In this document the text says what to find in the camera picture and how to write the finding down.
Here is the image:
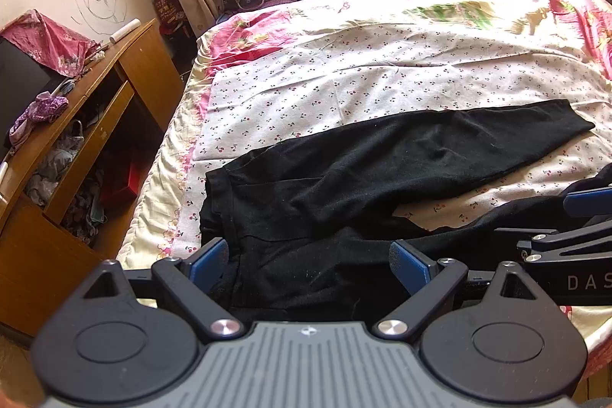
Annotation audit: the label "white paper roll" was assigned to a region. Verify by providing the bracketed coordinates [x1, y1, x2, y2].
[109, 19, 141, 44]

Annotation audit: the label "black television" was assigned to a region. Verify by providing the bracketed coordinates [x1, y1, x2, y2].
[0, 38, 64, 155]

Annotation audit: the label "black pants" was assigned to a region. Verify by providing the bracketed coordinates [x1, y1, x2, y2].
[199, 101, 592, 324]

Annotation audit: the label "purple cloth on cabinet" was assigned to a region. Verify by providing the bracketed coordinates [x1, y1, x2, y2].
[8, 91, 68, 149]

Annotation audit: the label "red box in cabinet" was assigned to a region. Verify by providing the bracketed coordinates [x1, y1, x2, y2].
[99, 156, 140, 209]

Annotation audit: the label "pink cloth on television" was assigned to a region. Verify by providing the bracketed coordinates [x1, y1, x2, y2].
[1, 9, 99, 78]

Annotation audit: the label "pink floral bed quilt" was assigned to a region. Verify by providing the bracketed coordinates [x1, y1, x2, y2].
[115, 0, 612, 382]

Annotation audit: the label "white cherry print sheet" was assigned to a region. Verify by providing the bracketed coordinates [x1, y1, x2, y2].
[179, 22, 611, 233]

